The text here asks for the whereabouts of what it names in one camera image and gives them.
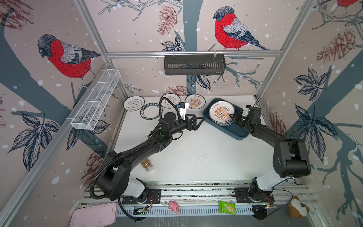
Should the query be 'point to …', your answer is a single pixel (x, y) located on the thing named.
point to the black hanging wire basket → (194, 65)
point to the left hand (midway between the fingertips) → (200, 118)
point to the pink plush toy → (173, 206)
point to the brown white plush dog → (297, 209)
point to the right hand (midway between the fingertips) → (229, 115)
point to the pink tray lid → (97, 215)
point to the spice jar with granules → (147, 165)
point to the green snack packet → (227, 207)
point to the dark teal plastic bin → (236, 131)
